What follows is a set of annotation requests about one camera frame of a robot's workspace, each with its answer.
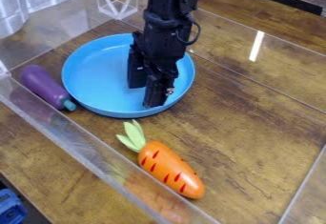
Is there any blue round tray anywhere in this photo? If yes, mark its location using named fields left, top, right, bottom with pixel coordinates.
left=62, top=33, right=196, bottom=118

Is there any orange toy carrot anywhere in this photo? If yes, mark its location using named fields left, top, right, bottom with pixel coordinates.
left=117, top=120, right=205, bottom=199

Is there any blue object at corner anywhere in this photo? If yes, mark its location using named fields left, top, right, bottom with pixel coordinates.
left=0, top=189, right=27, bottom=224

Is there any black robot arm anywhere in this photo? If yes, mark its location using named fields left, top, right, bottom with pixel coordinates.
left=127, top=0, right=202, bottom=108

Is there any clear acrylic enclosure wall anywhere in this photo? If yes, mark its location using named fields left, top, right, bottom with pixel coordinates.
left=0, top=0, right=326, bottom=224

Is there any purple toy eggplant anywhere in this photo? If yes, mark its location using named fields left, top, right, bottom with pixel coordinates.
left=21, top=65, right=77, bottom=112

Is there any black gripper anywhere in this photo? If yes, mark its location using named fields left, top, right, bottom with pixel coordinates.
left=127, top=11, right=193, bottom=108

